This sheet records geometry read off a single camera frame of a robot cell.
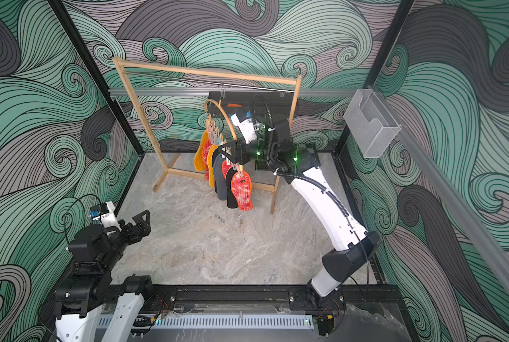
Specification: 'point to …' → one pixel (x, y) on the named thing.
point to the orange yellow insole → (198, 157)
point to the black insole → (231, 201)
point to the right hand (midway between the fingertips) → (226, 145)
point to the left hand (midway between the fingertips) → (136, 214)
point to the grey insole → (219, 177)
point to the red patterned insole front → (242, 189)
